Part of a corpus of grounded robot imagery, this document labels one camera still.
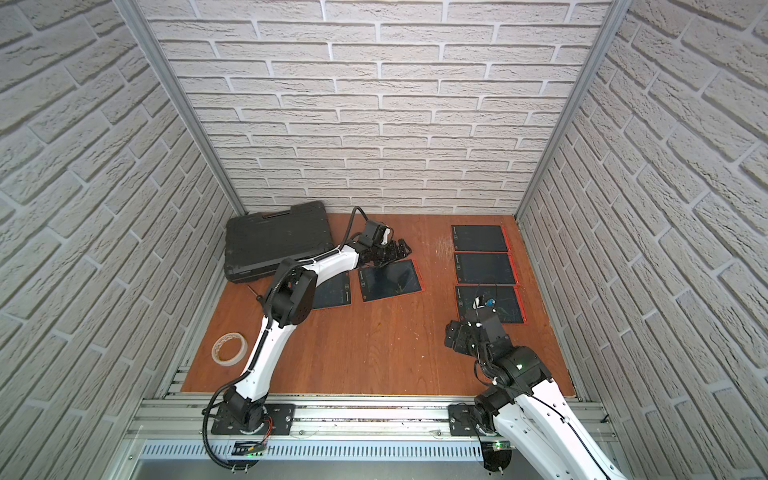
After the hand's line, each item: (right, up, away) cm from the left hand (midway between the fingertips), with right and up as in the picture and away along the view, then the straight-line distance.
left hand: (410, 252), depth 102 cm
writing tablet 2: (+28, -6, +1) cm, 29 cm away
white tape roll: (-58, -27, -18) cm, 66 cm away
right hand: (+13, -20, -25) cm, 35 cm away
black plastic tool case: (-53, +3, -1) cm, 54 cm away
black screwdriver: (-50, -14, -8) cm, 53 cm away
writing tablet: (+27, +3, +7) cm, 28 cm away
